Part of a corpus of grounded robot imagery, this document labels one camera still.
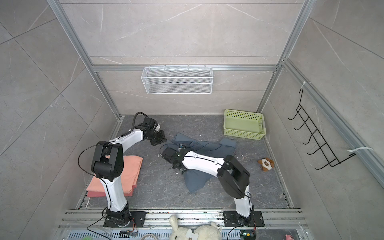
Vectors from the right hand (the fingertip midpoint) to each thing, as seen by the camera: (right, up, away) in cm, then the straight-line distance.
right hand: (182, 164), depth 88 cm
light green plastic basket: (+46, +24, +26) cm, 58 cm away
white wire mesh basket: (-4, +55, +13) cm, 57 cm away
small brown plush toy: (+52, -1, +3) cm, 52 cm away
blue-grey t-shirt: (+23, +8, +10) cm, 26 cm away
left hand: (-11, +16, +10) cm, 22 cm away
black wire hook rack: (+62, +9, -29) cm, 70 cm away
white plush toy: (+14, -23, -25) cm, 37 cm away
